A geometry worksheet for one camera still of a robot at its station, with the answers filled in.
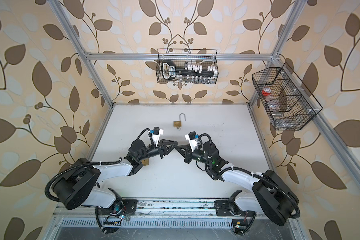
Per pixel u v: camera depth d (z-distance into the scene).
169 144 0.75
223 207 0.73
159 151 0.69
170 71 0.84
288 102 0.73
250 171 0.49
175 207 0.75
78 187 0.43
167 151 0.72
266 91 0.81
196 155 0.69
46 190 0.41
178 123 1.09
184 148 0.72
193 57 0.91
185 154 0.72
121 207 0.72
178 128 1.05
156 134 0.70
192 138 0.68
